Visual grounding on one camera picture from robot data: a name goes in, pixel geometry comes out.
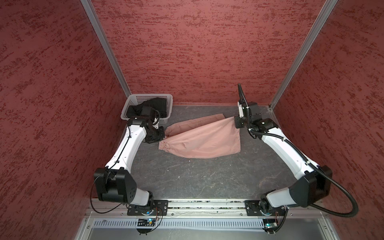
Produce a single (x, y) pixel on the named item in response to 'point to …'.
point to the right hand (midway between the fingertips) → (239, 120)
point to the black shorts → (159, 103)
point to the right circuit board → (269, 224)
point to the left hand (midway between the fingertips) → (161, 141)
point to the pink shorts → (201, 136)
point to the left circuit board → (146, 222)
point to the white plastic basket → (137, 99)
